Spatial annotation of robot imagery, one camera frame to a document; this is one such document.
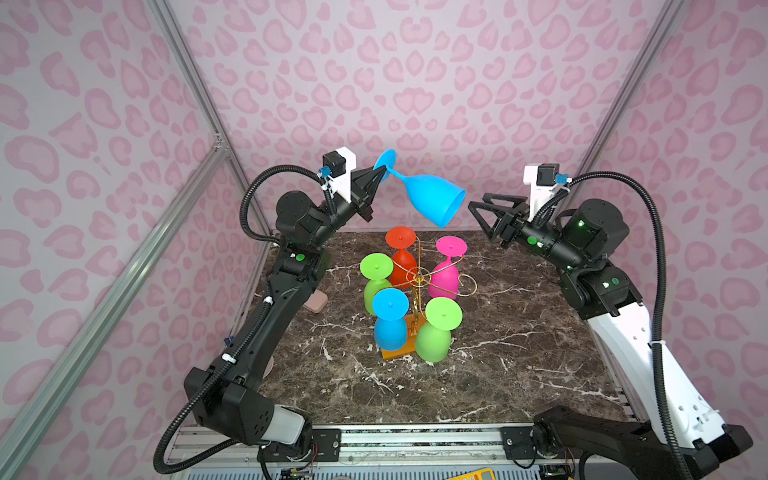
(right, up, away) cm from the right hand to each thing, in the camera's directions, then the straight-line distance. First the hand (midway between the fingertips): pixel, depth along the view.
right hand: (479, 201), depth 55 cm
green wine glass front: (-7, -28, +11) cm, 31 cm away
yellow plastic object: (+3, -60, +13) cm, 61 cm away
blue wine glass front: (-16, -26, +12) cm, 33 cm away
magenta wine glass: (-3, -16, +23) cm, 28 cm away
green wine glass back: (-20, -13, +12) cm, 26 cm away
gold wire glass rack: (-10, -15, +13) cm, 23 cm away
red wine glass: (-13, -12, +23) cm, 29 cm away
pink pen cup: (-51, -42, +31) cm, 73 cm away
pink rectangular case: (-41, -25, +43) cm, 65 cm away
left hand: (-18, +8, +2) cm, 19 cm away
